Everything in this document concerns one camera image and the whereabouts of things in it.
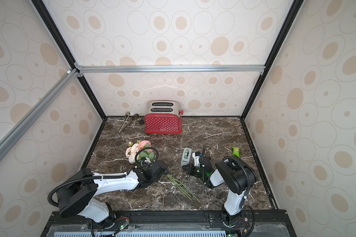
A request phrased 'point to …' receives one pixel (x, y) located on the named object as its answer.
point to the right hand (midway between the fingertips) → (187, 166)
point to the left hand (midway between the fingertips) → (171, 166)
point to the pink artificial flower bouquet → (142, 151)
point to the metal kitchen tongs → (134, 117)
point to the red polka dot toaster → (163, 117)
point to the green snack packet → (236, 151)
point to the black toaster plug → (142, 122)
